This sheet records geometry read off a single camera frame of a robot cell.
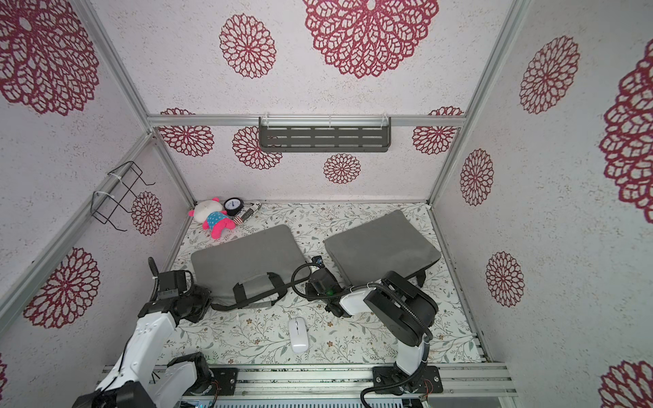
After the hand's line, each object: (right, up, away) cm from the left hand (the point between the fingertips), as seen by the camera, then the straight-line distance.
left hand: (214, 296), depth 86 cm
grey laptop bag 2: (+65, +16, +18) cm, 69 cm away
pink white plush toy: (-12, +29, +23) cm, 39 cm away
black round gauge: (-5, +33, +31) cm, 46 cm away
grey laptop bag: (+10, +7, +5) cm, 13 cm away
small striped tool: (0, +27, +25) cm, 37 cm away
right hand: (+31, +4, +8) cm, 32 cm away
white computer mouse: (+29, -11, -4) cm, 31 cm away
